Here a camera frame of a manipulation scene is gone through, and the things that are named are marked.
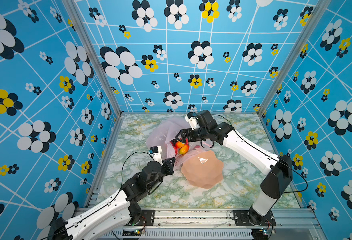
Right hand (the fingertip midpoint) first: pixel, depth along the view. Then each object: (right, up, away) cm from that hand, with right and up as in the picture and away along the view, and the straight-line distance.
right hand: (183, 136), depth 78 cm
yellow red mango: (-2, -7, +17) cm, 19 cm away
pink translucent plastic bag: (-9, +3, +9) cm, 13 cm away
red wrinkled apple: (-5, -8, +16) cm, 19 cm away
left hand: (-3, -11, -5) cm, 12 cm away
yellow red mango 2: (+1, -10, +18) cm, 20 cm away
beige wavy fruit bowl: (+12, -21, +12) cm, 27 cm away
